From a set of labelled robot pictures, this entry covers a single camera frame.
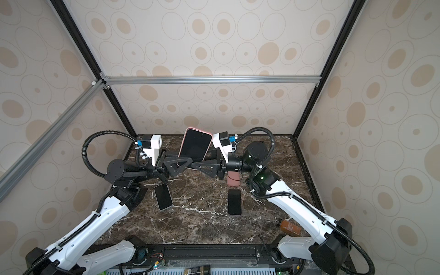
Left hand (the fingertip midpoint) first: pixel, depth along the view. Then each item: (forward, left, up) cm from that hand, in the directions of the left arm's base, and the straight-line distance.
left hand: (191, 166), depth 49 cm
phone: (+11, +25, -49) cm, 56 cm away
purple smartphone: (+8, -15, -47) cm, 49 cm away
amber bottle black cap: (-6, -38, -42) cm, 57 cm away
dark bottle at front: (-22, 0, -41) cm, 47 cm away
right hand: (+3, 0, -3) cm, 4 cm away
